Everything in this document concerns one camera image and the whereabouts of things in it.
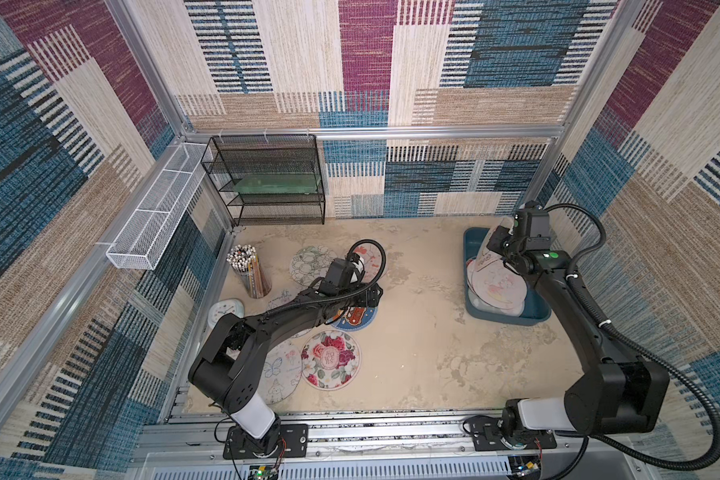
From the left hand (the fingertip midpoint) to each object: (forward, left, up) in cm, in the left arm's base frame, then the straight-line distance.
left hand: (373, 290), depth 90 cm
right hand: (+6, -35, +14) cm, 38 cm away
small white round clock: (-1, +46, -7) cm, 47 cm away
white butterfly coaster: (-19, +26, -10) cm, 34 cm away
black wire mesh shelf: (+41, +36, +11) cm, 55 cm away
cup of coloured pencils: (+4, +36, +8) cm, 37 cm away
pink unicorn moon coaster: (+5, -41, -8) cm, 42 cm away
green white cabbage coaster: (+17, +22, -9) cm, 29 cm away
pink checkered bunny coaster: (+19, -1, -9) cm, 21 cm away
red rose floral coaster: (-17, +12, -10) cm, 23 cm away
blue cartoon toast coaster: (-4, +5, -9) cm, 11 cm away
